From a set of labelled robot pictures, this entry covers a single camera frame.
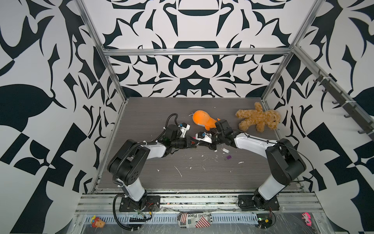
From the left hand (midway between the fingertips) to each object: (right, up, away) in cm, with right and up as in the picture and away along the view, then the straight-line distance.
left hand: (197, 140), depth 87 cm
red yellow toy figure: (-48, -34, -20) cm, 62 cm away
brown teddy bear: (+43, +13, +14) cm, 47 cm away
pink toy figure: (+51, -34, -17) cm, 64 cm away
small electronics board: (+31, -36, -16) cm, 50 cm away
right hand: (+1, +1, +2) cm, 2 cm away
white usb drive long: (+18, -7, +4) cm, 20 cm away
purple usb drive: (+19, -11, +3) cm, 22 cm away
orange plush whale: (+4, +13, +14) cm, 19 cm away
